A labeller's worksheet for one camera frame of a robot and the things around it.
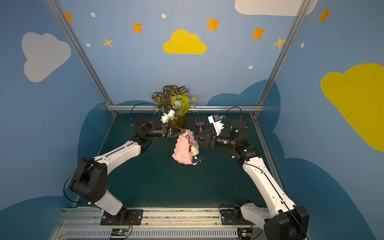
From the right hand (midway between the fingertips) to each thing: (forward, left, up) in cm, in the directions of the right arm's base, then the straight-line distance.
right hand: (200, 135), depth 69 cm
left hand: (+2, +7, +1) cm, 7 cm away
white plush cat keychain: (-7, +2, -4) cm, 8 cm away
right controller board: (-34, -24, -33) cm, 54 cm away
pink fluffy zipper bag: (-6, +8, -8) cm, 13 cm away
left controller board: (-37, +37, -32) cm, 62 cm away
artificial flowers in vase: (+33, +16, -7) cm, 37 cm away
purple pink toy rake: (+34, 0, -31) cm, 46 cm away
